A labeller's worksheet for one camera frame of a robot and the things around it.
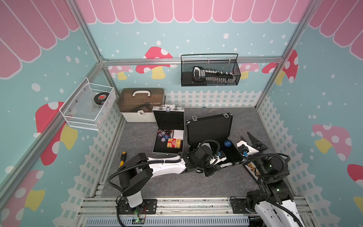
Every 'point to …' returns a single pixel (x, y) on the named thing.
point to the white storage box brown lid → (136, 105)
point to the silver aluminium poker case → (168, 117)
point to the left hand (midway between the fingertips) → (217, 169)
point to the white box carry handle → (141, 91)
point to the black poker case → (215, 127)
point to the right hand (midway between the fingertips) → (247, 133)
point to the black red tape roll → (100, 97)
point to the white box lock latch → (141, 112)
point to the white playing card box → (178, 134)
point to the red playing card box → (174, 143)
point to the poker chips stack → (162, 135)
